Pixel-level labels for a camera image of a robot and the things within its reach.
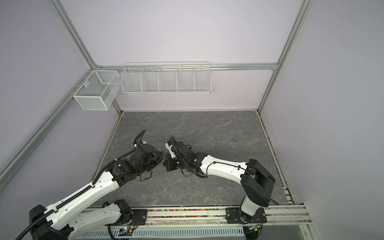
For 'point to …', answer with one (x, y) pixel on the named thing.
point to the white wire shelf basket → (166, 77)
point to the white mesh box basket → (99, 90)
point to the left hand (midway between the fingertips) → (163, 156)
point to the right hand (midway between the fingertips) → (162, 165)
